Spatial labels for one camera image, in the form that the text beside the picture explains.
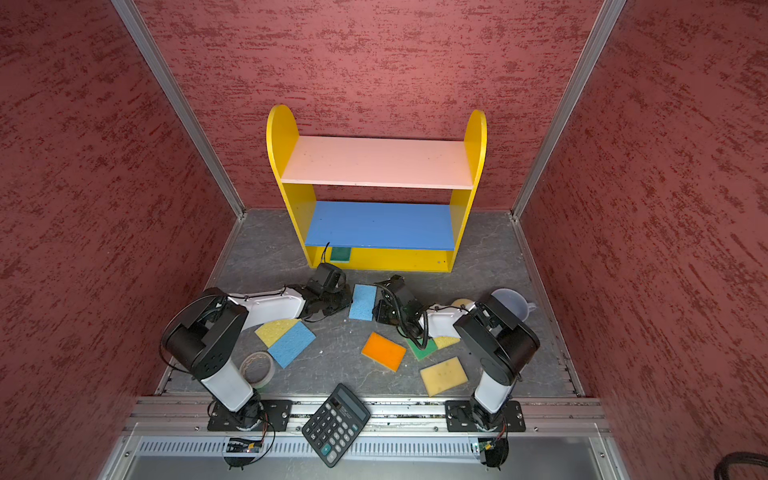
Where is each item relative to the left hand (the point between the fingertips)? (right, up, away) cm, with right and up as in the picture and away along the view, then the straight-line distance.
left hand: (354, 304), depth 94 cm
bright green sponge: (+21, -12, -11) cm, 26 cm away
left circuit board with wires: (-26, -31, -21) cm, 45 cm away
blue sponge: (-17, -10, -8) cm, 22 cm away
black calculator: (-2, -24, -22) cm, 33 cm away
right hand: (+6, -4, -3) cm, 8 cm away
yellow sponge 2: (+26, -17, -14) cm, 34 cm away
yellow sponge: (-23, -7, -7) cm, 25 cm away
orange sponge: (+10, -12, -9) cm, 18 cm away
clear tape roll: (-26, -15, -12) cm, 32 cm away
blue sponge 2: (+3, +1, +1) cm, 3 cm away
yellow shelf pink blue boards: (+13, +37, +29) cm, 48 cm away
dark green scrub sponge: (-7, +15, +11) cm, 20 cm away
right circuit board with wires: (+38, -30, -23) cm, 53 cm away
